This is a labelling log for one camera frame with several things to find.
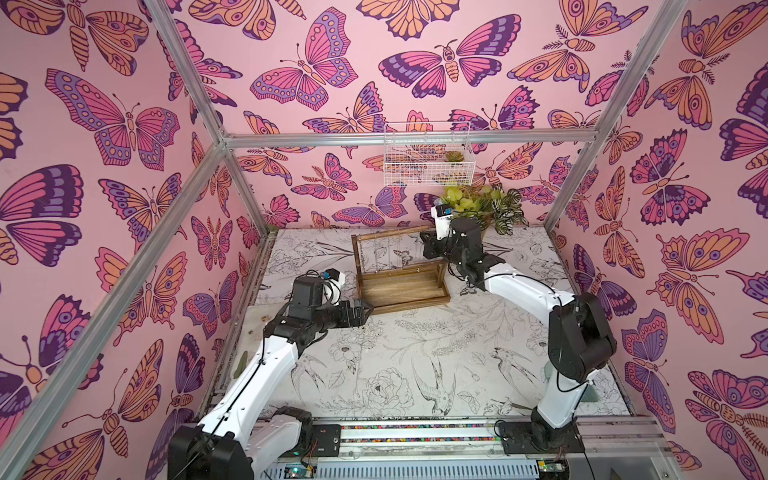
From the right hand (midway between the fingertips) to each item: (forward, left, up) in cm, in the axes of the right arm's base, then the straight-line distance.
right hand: (425, 229), depth 88 cm
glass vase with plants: (+10, -24, 0) cm, 26 cm away
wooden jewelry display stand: (0, +9, -22) cm, 23 cm away
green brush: (-39, -44, -23) cm, 63 cm away
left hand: (-22, +18, -7) cm, 29 cm away
